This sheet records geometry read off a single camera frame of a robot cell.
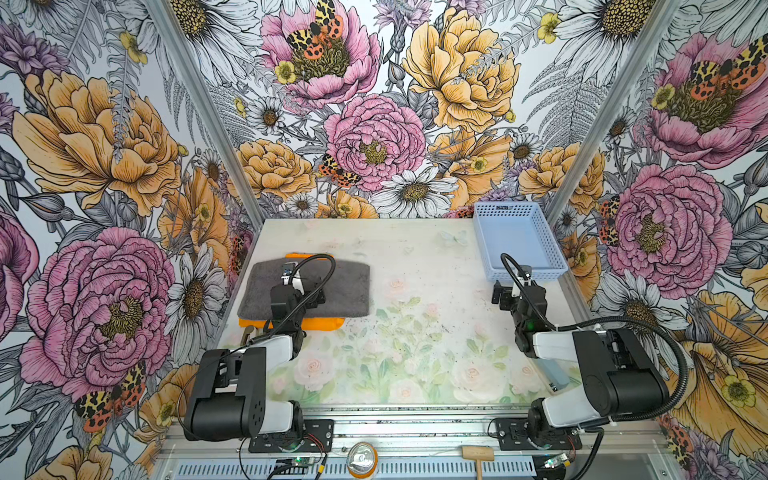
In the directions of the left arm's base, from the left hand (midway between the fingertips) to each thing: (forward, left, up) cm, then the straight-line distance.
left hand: (305, 286), depth 92 cm
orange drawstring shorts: (-9, -1, -7) cm, 11 cm away
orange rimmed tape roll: (-44, -19, +3) cm, 48 cm away
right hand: (-1, -64, -1) cm, 64 cm away
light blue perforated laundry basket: (+34, -79, -11) cm, 86 cm away
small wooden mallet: (-42, -45, -6) cm, 63 cm away
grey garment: (+5, -11, -5) cm, 13 cm away
